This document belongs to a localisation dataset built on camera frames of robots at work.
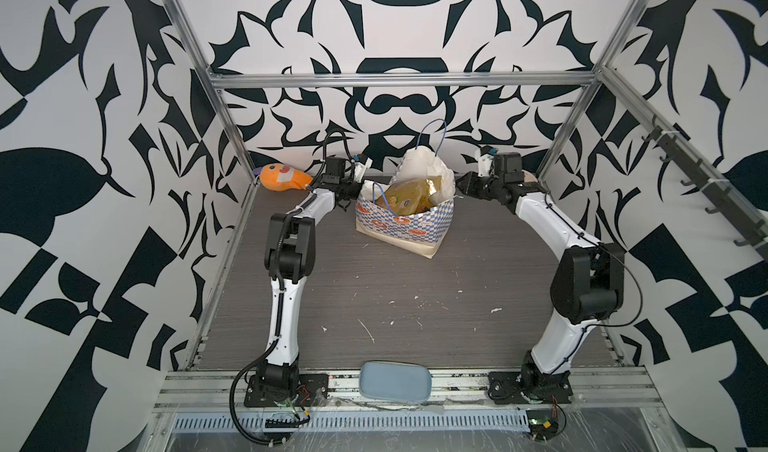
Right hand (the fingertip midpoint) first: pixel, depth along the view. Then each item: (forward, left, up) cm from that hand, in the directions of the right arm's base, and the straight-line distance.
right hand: (460, 178), depth 90 cm
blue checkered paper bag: (-15, +12, -6) cm, 21 cm away
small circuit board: (-58, -13, -24) cm, 64 cm away
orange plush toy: (+14, +62, -12) cm, 64 cm away
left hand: (+7, +22, -9) cm, 25 cm away
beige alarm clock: (+20, -34, -21) cm, 45 cm away
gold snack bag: (-5, +15, -2) cm, 16 cm away
